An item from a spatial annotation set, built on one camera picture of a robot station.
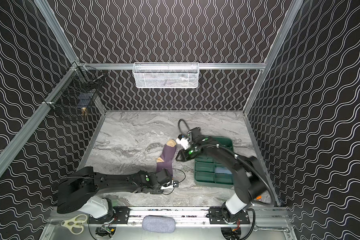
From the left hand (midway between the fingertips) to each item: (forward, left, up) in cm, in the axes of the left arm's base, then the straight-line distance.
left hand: (164, 184), depth 83 cm
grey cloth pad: (-19, 0, +1) cm, 19 cm away
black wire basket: (+50, +60, +28) cm, 83 cm away
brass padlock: (+29, +45, +29) cm, 61 cm away
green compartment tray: (+12, -23, 0) cm, 26 cm away
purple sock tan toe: (+14, +1, 0) cm, 14 cm away
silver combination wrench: (-18, -60, -3) cm, 62 cm away
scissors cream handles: (-21, +40, 0) cm, 45 cm away
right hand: (+12, -8, +7) cm, 16 cm away
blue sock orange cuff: (+10, -33, 0) cm, 35 cm away
